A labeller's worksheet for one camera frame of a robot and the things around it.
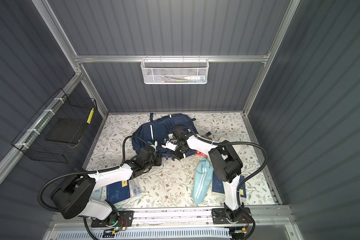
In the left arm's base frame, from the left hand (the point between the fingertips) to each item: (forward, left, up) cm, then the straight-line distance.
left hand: (162, 155), depth 90 cm
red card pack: (+3, -24, -5) cm, 25 cm away
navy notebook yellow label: (-18, -32, -5) cm, 37 cm away
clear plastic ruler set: (-16, +15, -6) cm, 23 cm away
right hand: (+2, -8, -4) cm, 9 cm away
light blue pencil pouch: (-16, -23, -2) cm, 28 cm away
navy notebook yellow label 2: (-18, +24, -6) cm, 31 cm away
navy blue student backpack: (+23, +5, -5) cm, 24 cm away
